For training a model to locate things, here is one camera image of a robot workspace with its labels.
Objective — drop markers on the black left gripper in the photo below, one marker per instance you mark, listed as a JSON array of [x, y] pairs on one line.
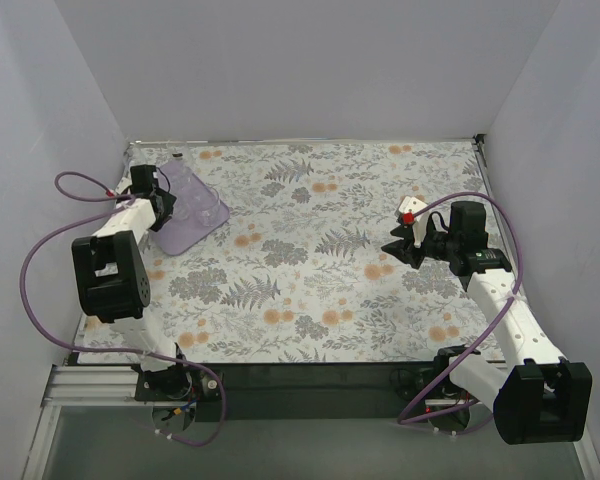
[[165, 204]]

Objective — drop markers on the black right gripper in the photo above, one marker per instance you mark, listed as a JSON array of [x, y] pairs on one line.
[[415, 248]]

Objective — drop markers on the clear ribbed tumbler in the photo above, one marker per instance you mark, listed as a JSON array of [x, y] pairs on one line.
[[179, 175]]

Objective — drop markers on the labelled champagne flute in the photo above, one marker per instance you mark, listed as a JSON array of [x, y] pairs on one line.
[[178, 153]]

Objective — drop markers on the clear faceted tumbler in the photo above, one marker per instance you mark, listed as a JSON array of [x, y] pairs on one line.
[[206, 205]]

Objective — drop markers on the tall plain flute glass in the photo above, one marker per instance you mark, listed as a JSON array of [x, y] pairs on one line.
[[134, 156]]

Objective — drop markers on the small shot glass front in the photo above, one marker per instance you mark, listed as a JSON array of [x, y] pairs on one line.
[[181, 211]]

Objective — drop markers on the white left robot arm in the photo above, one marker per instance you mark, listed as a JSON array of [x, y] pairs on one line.
[[112, 281]]

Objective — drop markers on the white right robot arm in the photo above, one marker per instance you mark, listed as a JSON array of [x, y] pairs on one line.
[[534, 393]]

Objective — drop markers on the lilac plastic tray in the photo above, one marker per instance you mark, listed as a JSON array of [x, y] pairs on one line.
[[177, 237]]

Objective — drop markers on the floral tablecloth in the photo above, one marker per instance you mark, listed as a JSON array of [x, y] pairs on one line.
[[297, 273]]

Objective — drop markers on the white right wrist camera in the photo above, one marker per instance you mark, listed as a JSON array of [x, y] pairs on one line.
[[414, 213]]

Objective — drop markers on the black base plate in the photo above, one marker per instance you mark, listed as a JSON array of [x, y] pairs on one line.
[[295, 391]]

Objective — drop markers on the aluminium frame rail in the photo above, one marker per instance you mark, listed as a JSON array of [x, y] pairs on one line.
[[70, 386]]

